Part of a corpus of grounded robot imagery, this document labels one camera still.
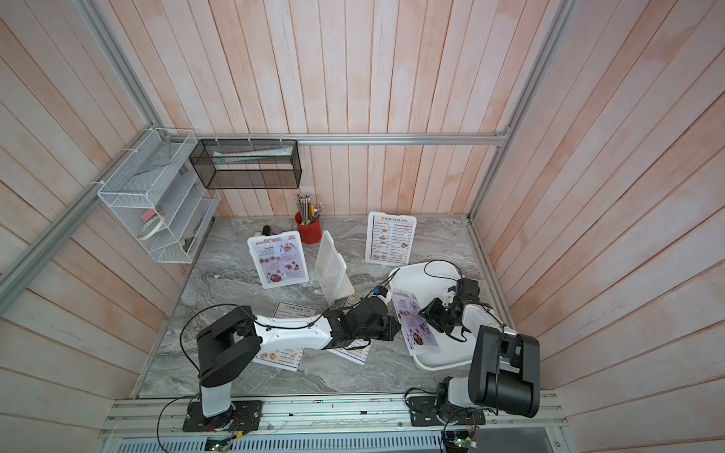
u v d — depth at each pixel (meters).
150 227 0.82
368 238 0.98
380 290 0.77
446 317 0.78
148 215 0.82
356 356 0.84
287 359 0.83
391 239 0.98
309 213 1.04
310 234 1.09
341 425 0.73
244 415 0.74
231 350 0.46
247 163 1.04
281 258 0.92
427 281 0.93
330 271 1.01
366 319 0.65
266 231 1.10
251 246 0.88
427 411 0.73
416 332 0.82
